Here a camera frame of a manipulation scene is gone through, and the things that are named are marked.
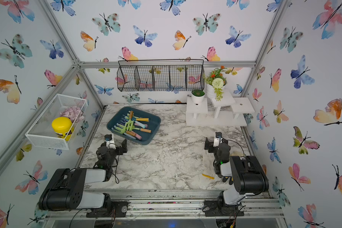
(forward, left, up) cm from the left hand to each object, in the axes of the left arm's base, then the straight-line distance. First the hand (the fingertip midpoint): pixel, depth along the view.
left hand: (119, 138), depth 90 cm
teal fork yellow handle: (+20, -9, -6) cm, 23 cm away
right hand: (0, -61, -1) cm, 61 cm away
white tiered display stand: (+29, -76, -10) cm, 82 cm away
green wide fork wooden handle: (+18, -2, -6) cm, 20 cm away
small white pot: (+24, -51, +13) cm, 57 cm away
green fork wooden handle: (+14, -2, -6) cm, 16 cm away
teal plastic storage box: (+17, -18, -9) cm, 27 cm away
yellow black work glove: (-24, -66, -9) cm, 71 cm away
